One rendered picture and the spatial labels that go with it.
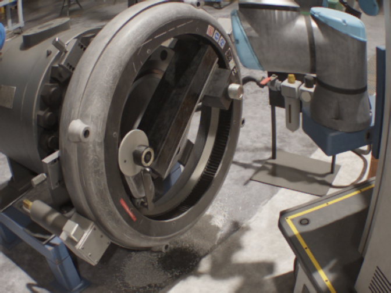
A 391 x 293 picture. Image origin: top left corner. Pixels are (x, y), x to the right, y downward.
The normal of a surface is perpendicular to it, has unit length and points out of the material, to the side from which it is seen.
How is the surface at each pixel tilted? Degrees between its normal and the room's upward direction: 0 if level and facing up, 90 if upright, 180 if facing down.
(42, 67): 39
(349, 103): 70
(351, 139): 90
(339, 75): 90
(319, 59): 103
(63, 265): 90
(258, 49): 91
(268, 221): 0
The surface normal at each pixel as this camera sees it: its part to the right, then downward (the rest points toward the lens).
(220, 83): -0.42, -0.42
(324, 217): -0.09, -0.88
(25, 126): -0.57, 0.24
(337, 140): 0.23, 0.44
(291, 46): -0.18, 0.40
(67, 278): 0.83, 0.20
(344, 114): -0.32, 0.15
